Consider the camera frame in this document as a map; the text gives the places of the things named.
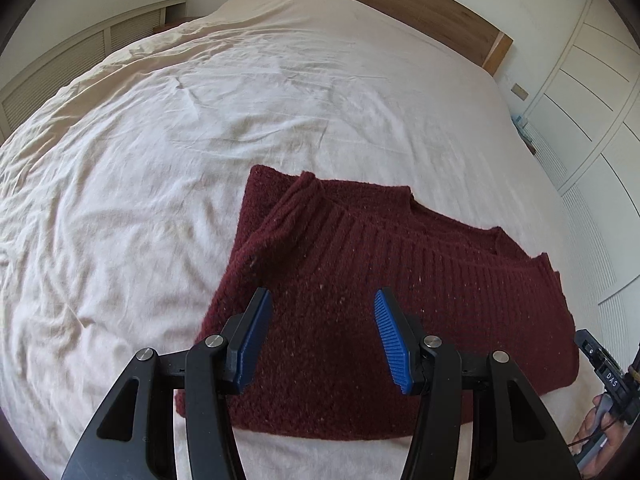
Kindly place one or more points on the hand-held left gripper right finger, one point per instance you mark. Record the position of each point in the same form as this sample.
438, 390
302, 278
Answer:
392, 335

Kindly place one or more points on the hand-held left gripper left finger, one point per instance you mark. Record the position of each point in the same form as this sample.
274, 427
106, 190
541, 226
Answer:
255, 332

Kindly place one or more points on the dark red knit sweater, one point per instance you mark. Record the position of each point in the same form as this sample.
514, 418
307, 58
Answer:
330, 260

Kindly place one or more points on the person's right hand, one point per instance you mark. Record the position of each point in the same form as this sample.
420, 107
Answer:
597, 435

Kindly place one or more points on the bed with white duvet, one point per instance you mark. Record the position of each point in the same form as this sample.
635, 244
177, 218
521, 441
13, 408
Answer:
200, 135

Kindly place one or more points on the wooden nightstand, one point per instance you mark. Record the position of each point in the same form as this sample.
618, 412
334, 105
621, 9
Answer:
526, 135

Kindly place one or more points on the white wardrobe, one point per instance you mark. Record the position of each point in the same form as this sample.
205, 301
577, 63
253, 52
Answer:
595, 110

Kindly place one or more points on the wooden headboard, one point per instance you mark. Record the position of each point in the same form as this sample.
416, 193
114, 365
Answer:
400, 0

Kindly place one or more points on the beige wall switch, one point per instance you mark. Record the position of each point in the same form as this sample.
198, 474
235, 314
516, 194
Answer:
520, 91

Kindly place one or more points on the low slatted wall cabinet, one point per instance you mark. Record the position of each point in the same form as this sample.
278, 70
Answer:
65, 60

